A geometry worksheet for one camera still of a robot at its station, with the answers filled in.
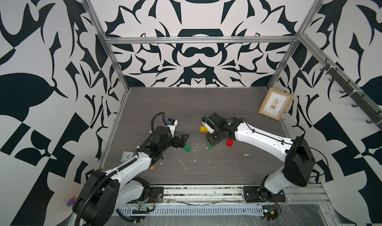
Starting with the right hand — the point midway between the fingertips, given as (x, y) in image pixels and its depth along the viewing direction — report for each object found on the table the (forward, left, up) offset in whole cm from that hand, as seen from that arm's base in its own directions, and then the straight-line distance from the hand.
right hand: (209, 136), depth 84 cm
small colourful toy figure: (-14, +32, -8) cm, 35 cm away
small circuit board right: (-34, -27, -12) cm, 45 cm away
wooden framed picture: (+24, -45, -2) cm, 51 cm away
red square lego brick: (-1, -12, -7) cm, 14 cm away
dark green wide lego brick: (-2, -1, -9) cm, 9 cm away
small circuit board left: (-33, +35, -12) cm, 49 cm away
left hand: (+3, +16, 0) cm, 17 cm away
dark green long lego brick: (-4, +12, -8) cm, 15 cm away
